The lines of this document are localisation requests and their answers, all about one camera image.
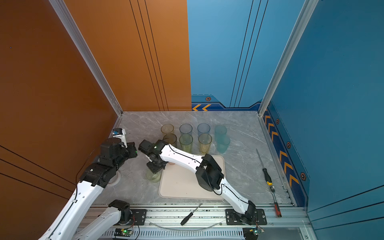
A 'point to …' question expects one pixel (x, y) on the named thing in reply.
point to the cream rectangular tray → (178, 182)
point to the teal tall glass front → (223, 144)
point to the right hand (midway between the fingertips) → (155, 169)
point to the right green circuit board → (252, 233)
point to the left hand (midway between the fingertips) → (133, 141)
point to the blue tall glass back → (203, 128)
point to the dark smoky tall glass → (170, 138)
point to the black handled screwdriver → (187, 218)
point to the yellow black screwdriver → (268, 178)
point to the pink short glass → (171, 163)
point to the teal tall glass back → (220, 131)
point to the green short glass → (154, 177)
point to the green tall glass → (186, 141)
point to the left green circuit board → (124, 232)
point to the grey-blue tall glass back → (186, 128)
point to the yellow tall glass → (205, 141)
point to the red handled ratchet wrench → (272, 190)
